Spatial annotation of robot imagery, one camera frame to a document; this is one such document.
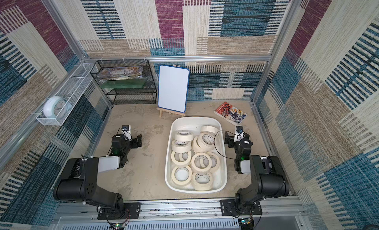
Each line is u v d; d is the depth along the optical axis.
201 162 0.85
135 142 0.85
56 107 0.65
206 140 0.93
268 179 0.45
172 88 0.97
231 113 1.11
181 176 0.83
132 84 1.02
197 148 0.87
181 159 0.87
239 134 0.77
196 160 0.83
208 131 0.91
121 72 0.85
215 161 0.86
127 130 0.81
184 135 0.89
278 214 0.73
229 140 0.83
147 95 1.19
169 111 1.05
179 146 0.83
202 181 0.82
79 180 0.45
